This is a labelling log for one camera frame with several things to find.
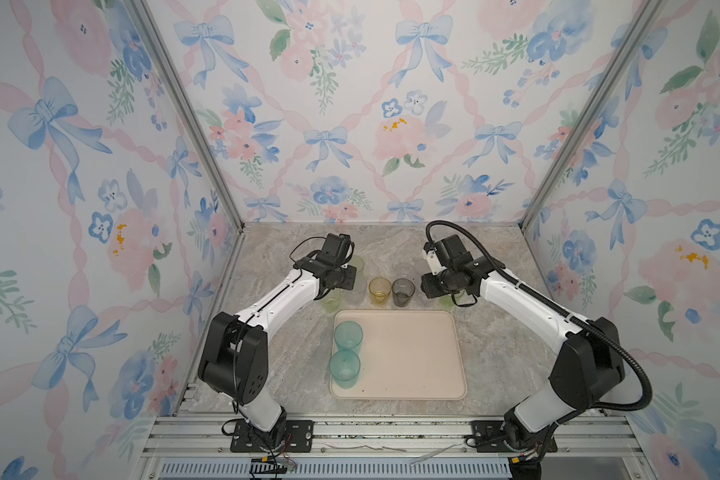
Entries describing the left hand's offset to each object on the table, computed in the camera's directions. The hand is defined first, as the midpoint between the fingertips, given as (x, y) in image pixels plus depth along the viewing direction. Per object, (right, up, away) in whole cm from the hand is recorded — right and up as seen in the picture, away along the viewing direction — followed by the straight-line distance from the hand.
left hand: (347, 272), depth 89 cm
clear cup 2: (+19, 0, +14) cm, 24 cm away
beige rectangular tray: (+18, -24, 0) cm, 30 cm away
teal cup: (0, -19, -2) cm, 19 cm away
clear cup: (+3, -8, +6) cm, 10 cm away
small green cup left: (-5, -10, +7) cm, 13 cm away
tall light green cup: (+3, +3, +9) cm, 10 cm away
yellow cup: (+10, -6, +9) cm, 15 cm away
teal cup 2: (-1, -26, -6) cm, 27 cm away
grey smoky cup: (+18, -7, +11) cm, 22 cm away
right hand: (+24, -3, -2) cm, 24 cm away
